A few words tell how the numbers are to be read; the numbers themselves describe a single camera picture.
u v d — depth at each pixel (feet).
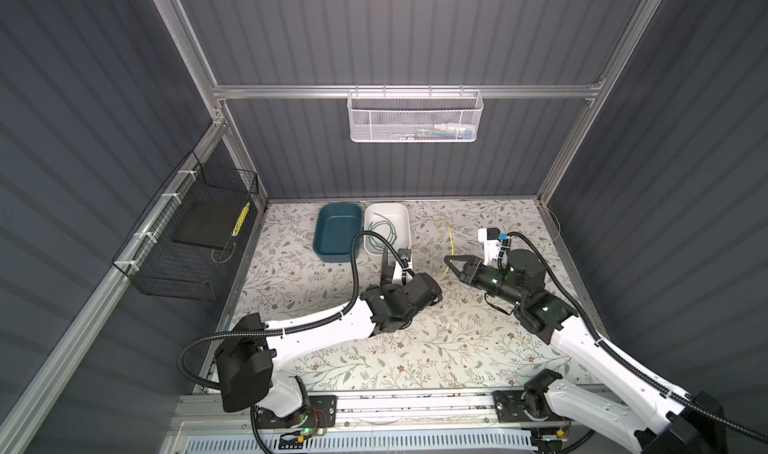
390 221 3.69
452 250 3.46
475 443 2.28
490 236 2.21
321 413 2.37
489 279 2.09
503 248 2.19
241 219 2.57
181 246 2.36
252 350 1.56
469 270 2.11
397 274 2.22
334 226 3.65
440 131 3.00
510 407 2.41
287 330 1.43
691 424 1.29
